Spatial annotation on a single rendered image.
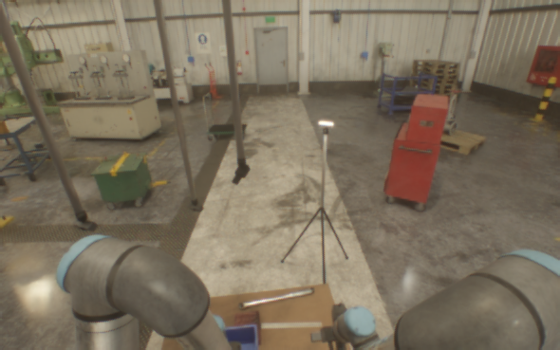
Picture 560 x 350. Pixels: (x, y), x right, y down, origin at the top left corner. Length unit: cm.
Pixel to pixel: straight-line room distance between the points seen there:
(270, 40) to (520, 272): 1002
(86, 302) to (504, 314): 62
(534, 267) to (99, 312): 69
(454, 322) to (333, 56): 1027
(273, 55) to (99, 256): 991
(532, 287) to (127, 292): 58
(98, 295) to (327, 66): 1029
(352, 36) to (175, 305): 1041
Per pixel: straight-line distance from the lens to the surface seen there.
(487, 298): 44
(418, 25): 1145
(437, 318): 44
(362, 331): 96
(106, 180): 379
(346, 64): 1067
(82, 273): 58
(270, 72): 1032
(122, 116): 633
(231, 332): 148
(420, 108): 311
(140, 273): 51
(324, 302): 180
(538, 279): 51
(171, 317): 53
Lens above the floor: 190
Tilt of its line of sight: 27 degrees down
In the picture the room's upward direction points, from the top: 2 degrees counter-clockwise
